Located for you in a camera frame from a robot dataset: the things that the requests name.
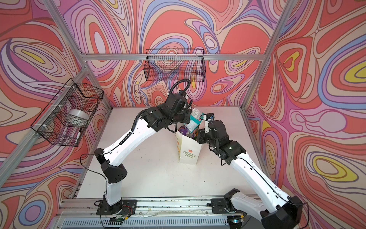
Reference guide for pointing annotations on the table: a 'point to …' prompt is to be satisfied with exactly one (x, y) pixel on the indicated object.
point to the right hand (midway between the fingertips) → (199, 134)
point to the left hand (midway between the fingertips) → (193, 113)
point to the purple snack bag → (185, 130)
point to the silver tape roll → (80, 113)
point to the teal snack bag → (196, 118)
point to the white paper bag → (188, 148)
